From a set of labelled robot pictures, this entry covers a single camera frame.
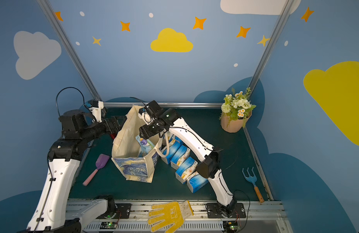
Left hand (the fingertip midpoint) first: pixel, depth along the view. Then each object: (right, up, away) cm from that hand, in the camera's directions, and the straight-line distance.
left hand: (121, 117), depth 66 cm
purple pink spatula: (-24, -27, +25) cm, 44 cm away
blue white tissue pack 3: (+28, -22, +21) cm, 41 cm away
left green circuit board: (-9, -53, +5) cm, 54 cm away
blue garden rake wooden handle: (+70, -36, +19) cm, 81 cm away
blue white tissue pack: (+23, -14, +27) cm, 38 cm away
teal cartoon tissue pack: (+8, -16, +14) cm, 22 cm away
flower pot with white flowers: (+60, +5, +18) cm, 63 cm away
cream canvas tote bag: (-2, -17, +9) cm, 20 cm away
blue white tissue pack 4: (+31, -28, +16) cm, 45 cm away
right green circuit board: (+53, -54, +5) cm, 76 cm away
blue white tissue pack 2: (+20, -19, +20) cm, 34 cm away
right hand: (+9, -7, +11) cm, 16 cm away
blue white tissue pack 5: (+35, -34, +11) cm, 50 cm away
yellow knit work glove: (+22, -50, +7) cm, 55 cm away
